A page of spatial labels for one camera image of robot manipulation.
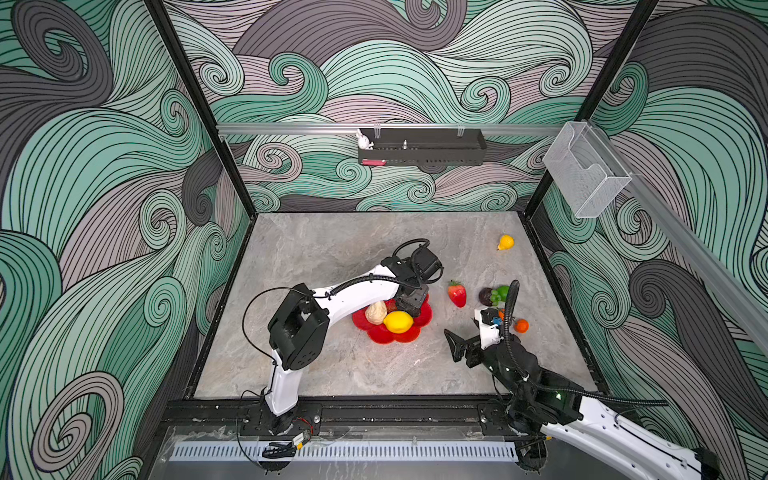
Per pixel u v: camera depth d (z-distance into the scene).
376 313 0.86
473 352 0.66
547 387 0.56
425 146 0.95
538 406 0.54
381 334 0.86
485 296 0.90
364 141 0.85
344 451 0.70
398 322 0.86
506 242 1.07
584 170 0.78
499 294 0.90
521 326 0.87
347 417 0.75
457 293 0.92
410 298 0.77
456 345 0.70
